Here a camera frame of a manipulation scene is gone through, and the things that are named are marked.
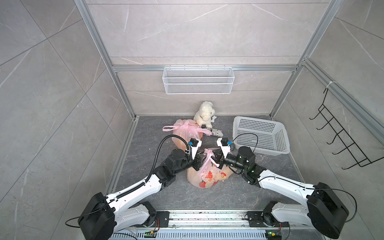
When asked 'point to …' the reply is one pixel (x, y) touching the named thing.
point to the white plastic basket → (264, 136)
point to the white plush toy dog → (203, 116)
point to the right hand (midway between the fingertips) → (208, 152)
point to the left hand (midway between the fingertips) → (207, 150)
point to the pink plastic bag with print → (187, 129)
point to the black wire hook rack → (348, 143)
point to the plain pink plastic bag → (209, 175)
